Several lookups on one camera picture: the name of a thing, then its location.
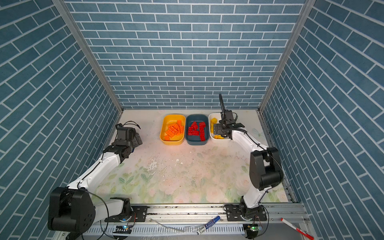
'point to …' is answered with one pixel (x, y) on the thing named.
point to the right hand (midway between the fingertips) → (222, 126)
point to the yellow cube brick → (213, 120)
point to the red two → (193, 130)
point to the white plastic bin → (217, 115)
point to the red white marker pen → (302, 232)
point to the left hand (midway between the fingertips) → (131, 138)
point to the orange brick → (174, 129)
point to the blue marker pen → (207, 226)
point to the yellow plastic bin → (168, 120)
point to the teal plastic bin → (195, 140)
